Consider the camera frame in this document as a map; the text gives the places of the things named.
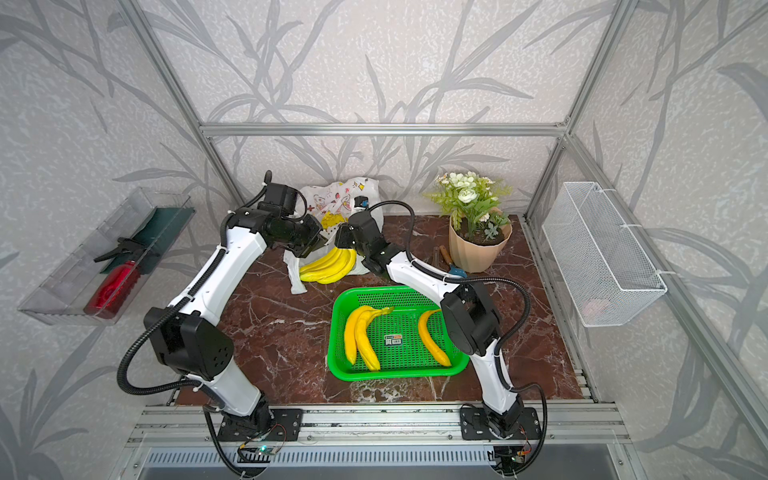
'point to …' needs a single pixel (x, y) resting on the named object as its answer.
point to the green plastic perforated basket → (380, 332)
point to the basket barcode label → (393, 340)
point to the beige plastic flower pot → (474, 256)
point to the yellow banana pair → (356, 337)
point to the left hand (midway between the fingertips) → (333, 237)
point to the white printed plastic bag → (332, 203)
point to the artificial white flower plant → (468, 202)
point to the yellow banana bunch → (330, 267)
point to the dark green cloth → (159, 232)
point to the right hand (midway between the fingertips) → (337, 223)
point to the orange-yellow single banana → (422, 328)
